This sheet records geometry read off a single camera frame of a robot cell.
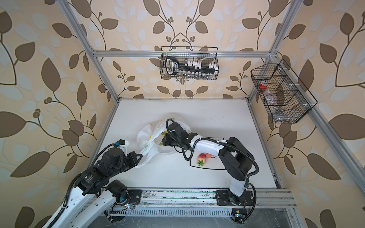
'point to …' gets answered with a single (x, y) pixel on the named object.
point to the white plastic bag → (149, 140)
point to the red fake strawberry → (201, 159)
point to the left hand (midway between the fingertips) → (144, 155)
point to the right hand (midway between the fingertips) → (161, 141)
